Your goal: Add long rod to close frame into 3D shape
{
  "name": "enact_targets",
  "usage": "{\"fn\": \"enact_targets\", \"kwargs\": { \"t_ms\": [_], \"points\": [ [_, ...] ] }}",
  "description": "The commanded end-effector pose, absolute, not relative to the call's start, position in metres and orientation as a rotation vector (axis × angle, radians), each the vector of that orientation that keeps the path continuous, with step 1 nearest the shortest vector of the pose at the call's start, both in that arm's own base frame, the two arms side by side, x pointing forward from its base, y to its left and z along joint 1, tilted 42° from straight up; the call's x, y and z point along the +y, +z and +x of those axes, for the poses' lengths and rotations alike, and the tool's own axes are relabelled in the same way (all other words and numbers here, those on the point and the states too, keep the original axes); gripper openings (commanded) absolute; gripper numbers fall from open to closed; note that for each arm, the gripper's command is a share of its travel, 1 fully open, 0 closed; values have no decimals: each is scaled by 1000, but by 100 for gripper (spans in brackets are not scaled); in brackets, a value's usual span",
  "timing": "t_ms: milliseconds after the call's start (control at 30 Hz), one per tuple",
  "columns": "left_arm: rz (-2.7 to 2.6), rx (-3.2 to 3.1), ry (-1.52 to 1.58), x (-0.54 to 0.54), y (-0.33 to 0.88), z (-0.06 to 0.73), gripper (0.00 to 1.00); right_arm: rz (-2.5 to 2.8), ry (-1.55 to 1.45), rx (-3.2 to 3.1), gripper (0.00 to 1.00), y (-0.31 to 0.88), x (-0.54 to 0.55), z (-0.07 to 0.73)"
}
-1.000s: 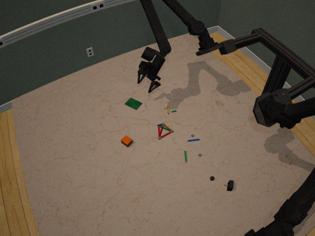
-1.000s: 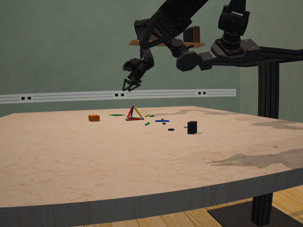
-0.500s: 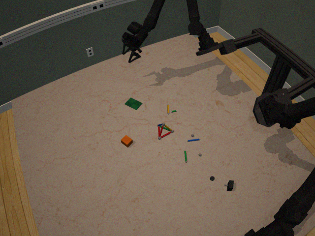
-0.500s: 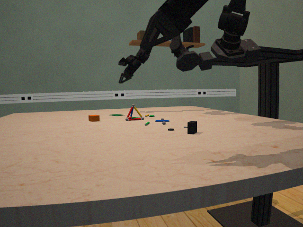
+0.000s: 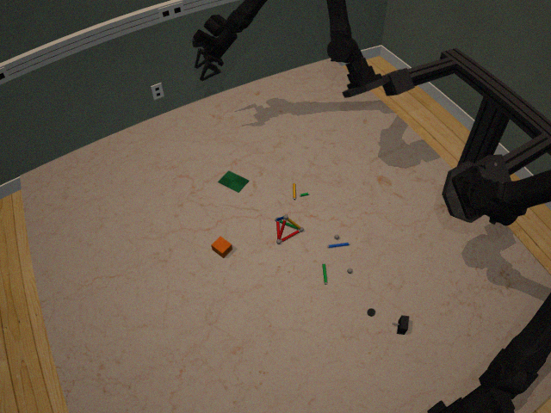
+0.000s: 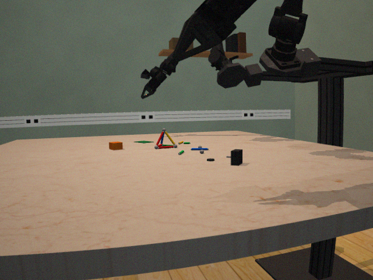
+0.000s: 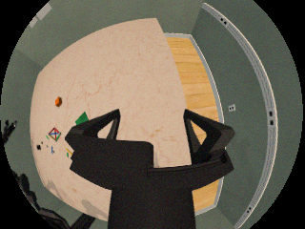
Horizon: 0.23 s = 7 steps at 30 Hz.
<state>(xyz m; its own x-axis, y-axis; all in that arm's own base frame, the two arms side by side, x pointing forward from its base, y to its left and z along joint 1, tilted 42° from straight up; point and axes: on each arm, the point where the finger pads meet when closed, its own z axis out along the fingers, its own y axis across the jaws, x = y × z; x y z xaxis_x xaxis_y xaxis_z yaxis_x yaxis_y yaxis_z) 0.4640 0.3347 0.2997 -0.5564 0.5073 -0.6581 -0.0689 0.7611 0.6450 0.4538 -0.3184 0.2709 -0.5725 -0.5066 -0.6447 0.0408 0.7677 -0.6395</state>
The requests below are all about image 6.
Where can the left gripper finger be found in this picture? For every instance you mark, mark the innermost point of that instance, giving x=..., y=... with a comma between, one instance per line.
x=205, y=31
x=196, y=35

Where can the orange flat block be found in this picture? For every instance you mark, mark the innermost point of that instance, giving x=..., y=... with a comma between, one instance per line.
x=115, y=145

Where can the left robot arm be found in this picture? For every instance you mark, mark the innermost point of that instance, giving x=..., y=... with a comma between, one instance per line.
x=283, y=28

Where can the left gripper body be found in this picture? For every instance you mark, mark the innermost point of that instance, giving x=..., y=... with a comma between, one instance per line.
x=221, y=22

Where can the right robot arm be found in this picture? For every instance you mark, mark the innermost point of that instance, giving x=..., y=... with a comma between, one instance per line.
x=168, y=65

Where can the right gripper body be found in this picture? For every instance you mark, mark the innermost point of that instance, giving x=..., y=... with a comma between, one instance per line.
x=156, y=85

